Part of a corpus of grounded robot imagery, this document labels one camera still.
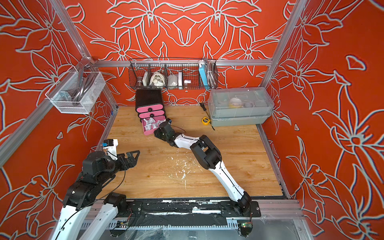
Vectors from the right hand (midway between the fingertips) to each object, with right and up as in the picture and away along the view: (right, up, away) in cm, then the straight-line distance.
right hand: (150, 131), depth 98 cm
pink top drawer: (0, +16, -1) cm, 16 cm away
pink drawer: (0, +12, +4) cm, 13 cm away
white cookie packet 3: (-3, +3, +5) cm, 7 cm away
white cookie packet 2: (+4, +6, +8) cm, 11 cm away
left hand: (-1, -7, -28) cm, 29 cm away
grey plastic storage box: (+58, +17, +1) cm, 61 cm away
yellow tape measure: (+38, +7, +9) cm, 40 cm away
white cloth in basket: (+7, +33, -8) cm, 34 cm away
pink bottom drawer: (+1, 0, 0) cm, 1 cm away
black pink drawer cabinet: (-1, +19, -1) cm, 19 cm away
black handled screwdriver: (+38, +17, +19) cm, 46 cm away
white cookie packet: (-3, +7, +8) cm, 12 cm away
